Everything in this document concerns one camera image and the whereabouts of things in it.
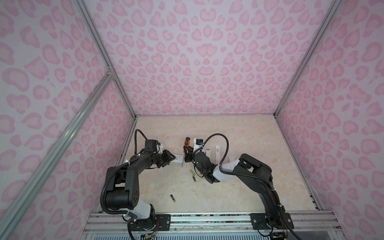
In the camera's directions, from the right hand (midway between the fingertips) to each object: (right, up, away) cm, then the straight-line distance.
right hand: (184, 145), depth 89 cm
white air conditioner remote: (-4, -8, +3) cm, 9 cm away
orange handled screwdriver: (+1, +1, -1) cm, 2 cm away
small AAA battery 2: (-6, -27, -9) cm, 29 cm away
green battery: (+5, -16, +1) cm, 17 cm away
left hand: (-7, -7, +3) cm, 10 cm away
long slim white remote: (+15, -6, +8) cm, 18 cm away
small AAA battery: (+6, -20, -1) cm, 21 cm away
